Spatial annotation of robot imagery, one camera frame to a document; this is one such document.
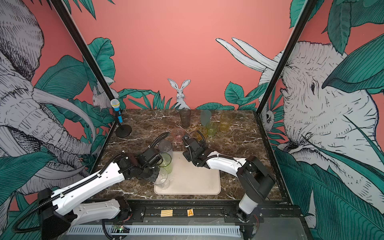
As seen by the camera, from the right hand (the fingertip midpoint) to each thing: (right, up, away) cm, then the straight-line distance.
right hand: (191, 146), depth 89 cm
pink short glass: (-9, +6, +12) cm, 17 cm away
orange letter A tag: (0, -32, -15) cm, 35 cm away
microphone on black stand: (-51, +7, +18) cm, 55 cm away
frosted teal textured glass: (+11, +19, +29) cm, 37 cm away
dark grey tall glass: (-5, +20, +16) cm, 26 cm away
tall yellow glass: (+23, +14, +12) cm, 29 cm away
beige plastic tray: (-2, -19, -3) cm, 19 cm away
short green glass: (+14, +11, +19) cm, 26 cm away
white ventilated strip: (-1, -38, -19) cm, 42 cm away
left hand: (-18, -12, -14) cm, 26 cm away
